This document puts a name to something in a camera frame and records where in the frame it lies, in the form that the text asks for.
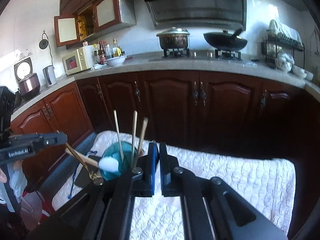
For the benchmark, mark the dark wood base cabinets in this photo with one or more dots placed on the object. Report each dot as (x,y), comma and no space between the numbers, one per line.
(234,114)

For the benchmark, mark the silver electric kettle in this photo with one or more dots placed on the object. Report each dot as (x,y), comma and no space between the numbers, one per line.
(49,75)

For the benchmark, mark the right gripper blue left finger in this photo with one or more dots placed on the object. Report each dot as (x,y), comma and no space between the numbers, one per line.
(145,185)

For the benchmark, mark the floral ceramic tureen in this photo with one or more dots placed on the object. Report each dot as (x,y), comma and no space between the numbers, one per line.
(284,61)

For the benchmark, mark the cream microwave oven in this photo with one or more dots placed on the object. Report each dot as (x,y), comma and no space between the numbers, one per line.
(79,60)

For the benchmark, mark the white ceramic spoon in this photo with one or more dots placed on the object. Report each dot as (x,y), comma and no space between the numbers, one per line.
(109,164)

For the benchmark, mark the gas stove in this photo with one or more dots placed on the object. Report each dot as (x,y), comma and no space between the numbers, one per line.
(188,54)

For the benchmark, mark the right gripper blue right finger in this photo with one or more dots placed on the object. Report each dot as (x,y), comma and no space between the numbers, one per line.
(170,180)

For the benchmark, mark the upper wall cabinet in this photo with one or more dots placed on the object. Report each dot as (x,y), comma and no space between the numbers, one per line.
(86,20)

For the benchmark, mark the person's left hand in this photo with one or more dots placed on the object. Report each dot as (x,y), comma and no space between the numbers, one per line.
(16,166)

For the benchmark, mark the black smartphone with blue strap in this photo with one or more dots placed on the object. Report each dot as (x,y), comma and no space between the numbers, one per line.
(83,176)

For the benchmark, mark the white bowl near rack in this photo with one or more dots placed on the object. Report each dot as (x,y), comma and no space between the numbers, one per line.
(304,74)

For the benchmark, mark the red sauce bottle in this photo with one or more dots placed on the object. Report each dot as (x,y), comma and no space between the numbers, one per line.
(102,54)

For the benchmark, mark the white bowl on counter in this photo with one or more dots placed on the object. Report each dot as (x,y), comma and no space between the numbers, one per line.
(116,61)

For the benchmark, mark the yellow oil bottle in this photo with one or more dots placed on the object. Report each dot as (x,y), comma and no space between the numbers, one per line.
(116,50)

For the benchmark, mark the black dish rack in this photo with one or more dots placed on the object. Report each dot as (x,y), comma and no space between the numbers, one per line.
(273,43)

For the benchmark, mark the metal cooking pot with lid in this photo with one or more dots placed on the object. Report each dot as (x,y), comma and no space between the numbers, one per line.
(174,38)

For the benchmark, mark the rice cooker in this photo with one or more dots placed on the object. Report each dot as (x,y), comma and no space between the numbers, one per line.
(28,81)

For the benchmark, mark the black wok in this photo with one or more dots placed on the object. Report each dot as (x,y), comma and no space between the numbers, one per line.
(226,41)

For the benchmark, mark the range hood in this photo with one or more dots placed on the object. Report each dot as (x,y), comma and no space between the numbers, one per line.
(224,14)

